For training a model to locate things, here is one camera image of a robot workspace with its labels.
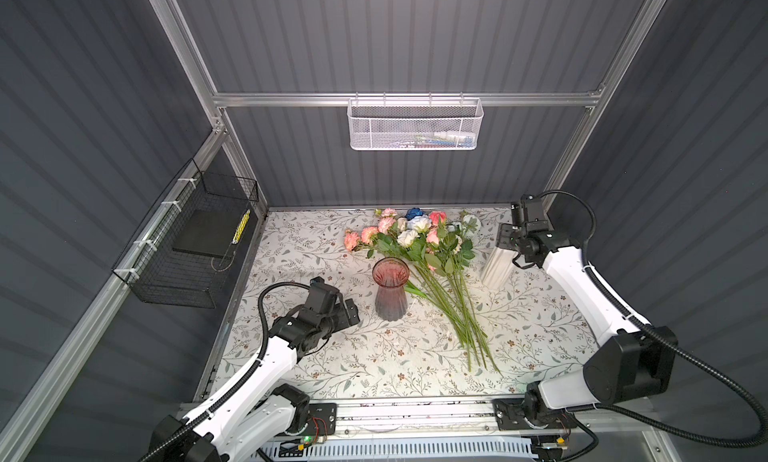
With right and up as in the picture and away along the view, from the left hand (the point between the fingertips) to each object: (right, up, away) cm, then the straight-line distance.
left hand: (345, 313), depth 82 cm
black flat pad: (-34, +23, -7) cm, 41 cm away
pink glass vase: (+13, +10, +2) cm, 16 cm away
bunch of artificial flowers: (+27, +16, +17) cm, 36 cm away
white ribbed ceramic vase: (+45, +12, +7) cm, 47 cm away
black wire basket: (-38, +17, -10) cm, 43 cm away
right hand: (+49, +22, +1) cm, 53 cm away
